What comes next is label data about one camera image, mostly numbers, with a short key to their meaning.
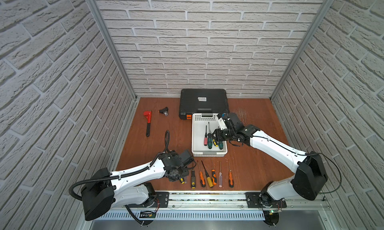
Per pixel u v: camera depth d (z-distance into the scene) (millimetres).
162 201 728
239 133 604
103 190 398
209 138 951
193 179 798
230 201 757
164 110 1095
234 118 638
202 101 1098
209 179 792
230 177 802
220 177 794
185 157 623
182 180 777
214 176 803
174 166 560
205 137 952
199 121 1033
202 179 792
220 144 914
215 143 922
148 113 1066
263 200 660
